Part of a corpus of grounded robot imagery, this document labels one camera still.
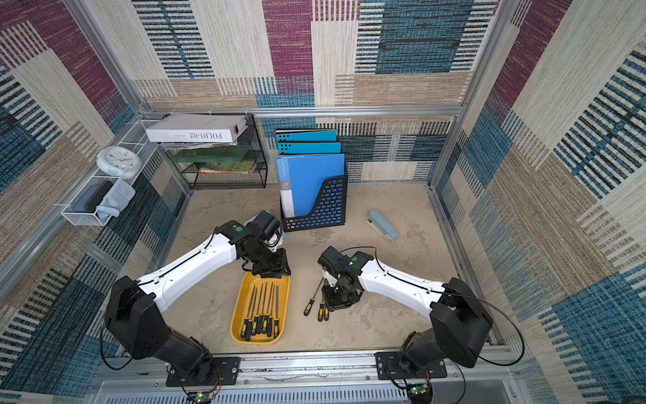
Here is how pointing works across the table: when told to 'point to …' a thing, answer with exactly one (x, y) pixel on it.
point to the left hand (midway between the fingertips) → (288, 272)
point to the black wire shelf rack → (251, 137)
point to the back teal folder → (307, 135)
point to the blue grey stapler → (376, 220)
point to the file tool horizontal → (246, 321)
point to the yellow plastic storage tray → (249, 281)
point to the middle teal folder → (309, 147)
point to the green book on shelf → (210, 155)
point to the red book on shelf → (228, 167)
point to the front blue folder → (301, 180)
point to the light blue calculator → (251, 220)
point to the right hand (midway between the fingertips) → (329, 306)
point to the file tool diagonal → (260, 316)
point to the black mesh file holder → (330, 209)
